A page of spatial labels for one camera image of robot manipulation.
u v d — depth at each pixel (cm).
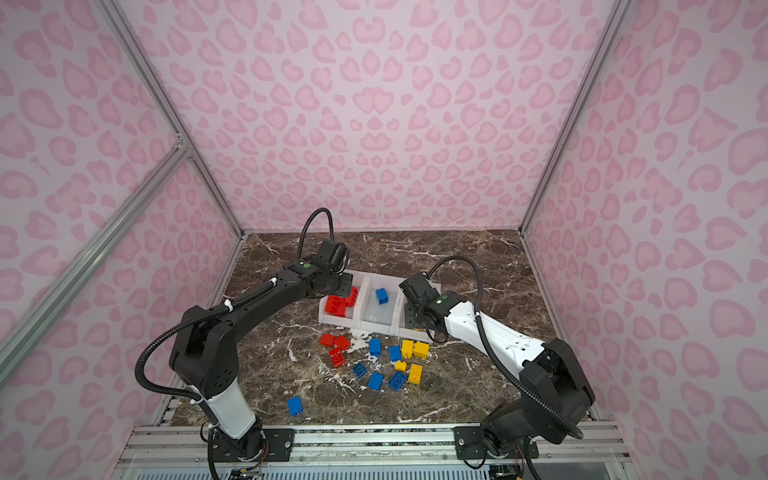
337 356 87
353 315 90
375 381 83
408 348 86
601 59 75
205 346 52
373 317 95
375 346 90
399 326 88
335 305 95
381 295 99
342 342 91
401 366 85
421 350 86
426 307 62
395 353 88
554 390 42
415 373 84
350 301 98
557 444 43
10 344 50
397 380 83
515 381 40
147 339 81
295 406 80
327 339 92
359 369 85
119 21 69
